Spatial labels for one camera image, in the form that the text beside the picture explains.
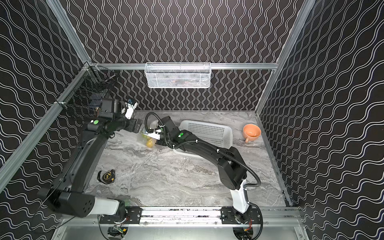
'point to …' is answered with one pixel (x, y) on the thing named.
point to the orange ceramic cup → (251, 132)
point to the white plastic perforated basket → (219, 133)
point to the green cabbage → (147, 137)
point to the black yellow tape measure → (108, 177)
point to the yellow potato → (150, 143)
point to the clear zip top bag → (142, 140)
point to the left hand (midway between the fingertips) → (135, 119)
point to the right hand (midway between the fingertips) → (156, 131)
